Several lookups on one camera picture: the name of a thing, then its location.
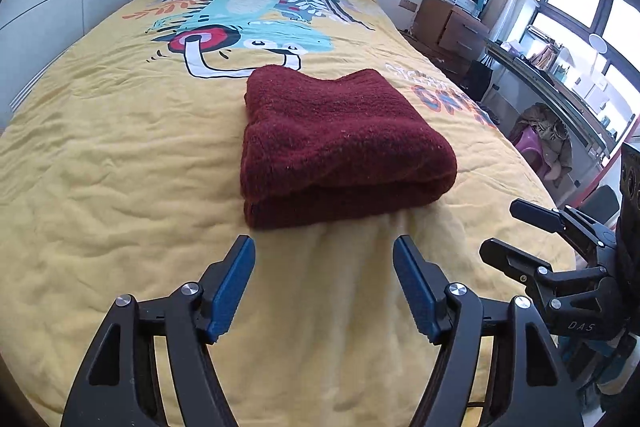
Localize dark red knit sweater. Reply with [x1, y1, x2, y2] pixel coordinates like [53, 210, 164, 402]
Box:
[240, 65, 458, 230]

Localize beige clothes on chair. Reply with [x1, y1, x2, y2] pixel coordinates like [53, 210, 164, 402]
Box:
[509, 103, 573, 187]

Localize pink plastic chair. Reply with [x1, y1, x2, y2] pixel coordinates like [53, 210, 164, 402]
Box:
[515, 126, 555, 181]

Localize long desk by window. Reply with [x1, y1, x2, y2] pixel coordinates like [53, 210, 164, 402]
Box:
[482, 38, 622, 158]

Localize black bag by desk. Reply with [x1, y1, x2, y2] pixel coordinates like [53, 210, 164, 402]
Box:
[462, 57, 492, 102]

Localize yellow printed bed cover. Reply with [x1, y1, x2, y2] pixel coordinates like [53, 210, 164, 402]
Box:
[0, 0, 576, 427]

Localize wooden drawer chest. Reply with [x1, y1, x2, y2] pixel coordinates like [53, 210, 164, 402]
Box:
[412, 0, 488, 61]

